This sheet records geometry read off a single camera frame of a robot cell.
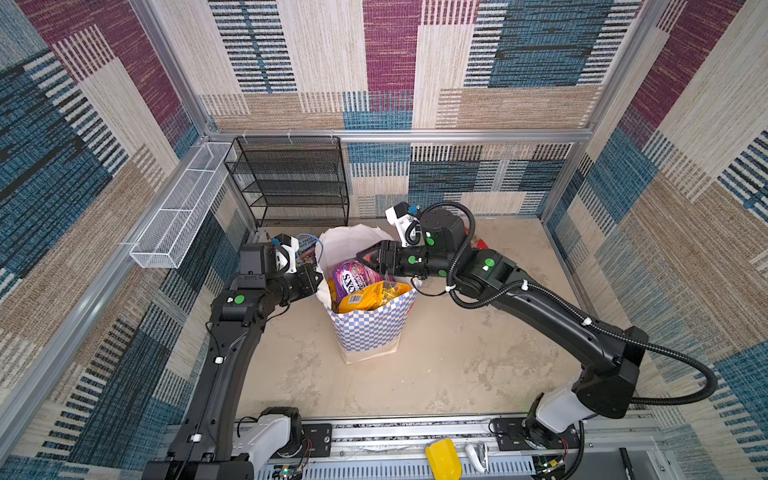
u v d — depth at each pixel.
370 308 0.73
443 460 0.71
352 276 0.83
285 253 0.57
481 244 1.08
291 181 1.11
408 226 0.58
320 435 0.75
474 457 0.70
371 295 0.72
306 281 0.63
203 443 0.37
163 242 0.70
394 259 0.55
